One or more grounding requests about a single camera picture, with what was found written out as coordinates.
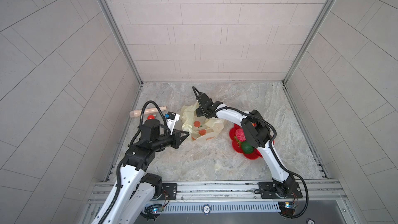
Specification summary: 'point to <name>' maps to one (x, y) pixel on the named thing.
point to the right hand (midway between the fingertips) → (199, 109)
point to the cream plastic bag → (201, 128)
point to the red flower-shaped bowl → (237, 147)
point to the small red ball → (151, 117)
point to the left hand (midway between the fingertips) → (190, 133)
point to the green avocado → (247, 148)
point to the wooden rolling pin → (138, 112)
